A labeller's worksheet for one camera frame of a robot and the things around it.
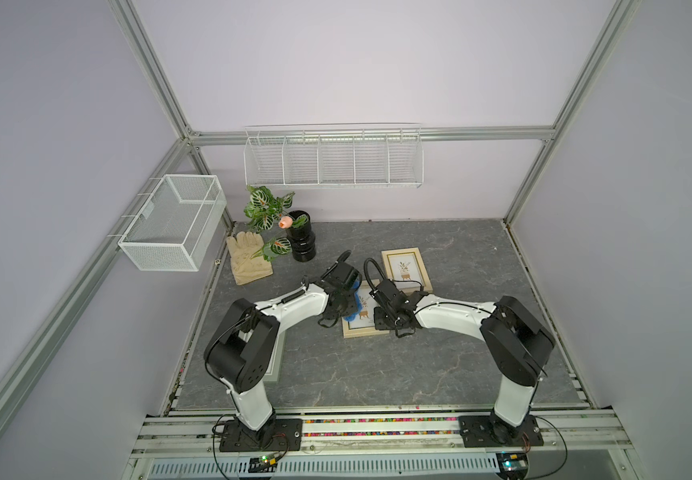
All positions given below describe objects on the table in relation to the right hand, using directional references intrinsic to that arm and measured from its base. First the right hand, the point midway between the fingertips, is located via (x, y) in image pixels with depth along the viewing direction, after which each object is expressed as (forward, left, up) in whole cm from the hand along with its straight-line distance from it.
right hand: (380, 318), depth 93 cm
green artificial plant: (+19, +33, +28) cm, 47 cm away
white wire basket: (+17, +59, +25) cm, 66 cm away
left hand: (+1, +10, +3) cm, 10 cm away
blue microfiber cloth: (-1, +8, +21) cm, 22 cm away
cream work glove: (+24, +47, -1) cm, 53 cm away
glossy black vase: (+26, +26, +9) cm, 38 cm away
